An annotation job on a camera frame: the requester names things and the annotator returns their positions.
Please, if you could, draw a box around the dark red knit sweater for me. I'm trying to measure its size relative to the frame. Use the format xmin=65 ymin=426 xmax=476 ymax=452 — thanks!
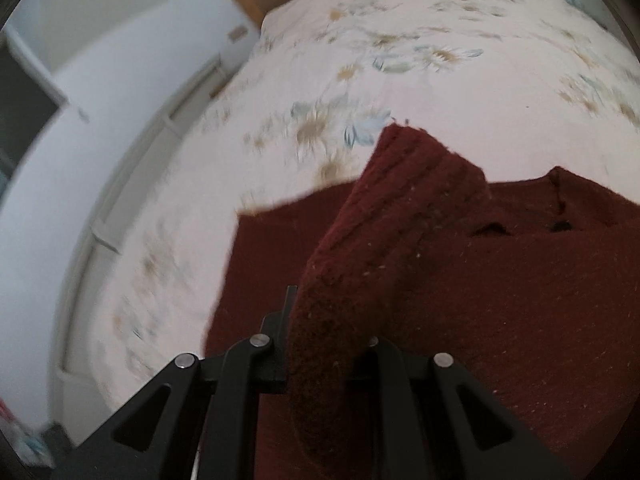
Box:
xmin=205 ymin=125 xmax=639 ymax=479

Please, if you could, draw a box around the white low louvered cabinet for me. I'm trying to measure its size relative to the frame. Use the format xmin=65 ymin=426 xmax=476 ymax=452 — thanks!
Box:
xmin=46 ymin=52 xmax=237 ymax=449

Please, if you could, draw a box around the left wall switch plate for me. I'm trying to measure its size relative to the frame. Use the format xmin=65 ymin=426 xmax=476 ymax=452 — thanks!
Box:
xmin=228 ymin=25 xmax=248 ymax=42

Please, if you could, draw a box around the floral white bed duvet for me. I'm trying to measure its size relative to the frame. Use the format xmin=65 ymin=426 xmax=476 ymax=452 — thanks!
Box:
xmin=88 ymin=0 xmax=639 ymax=410

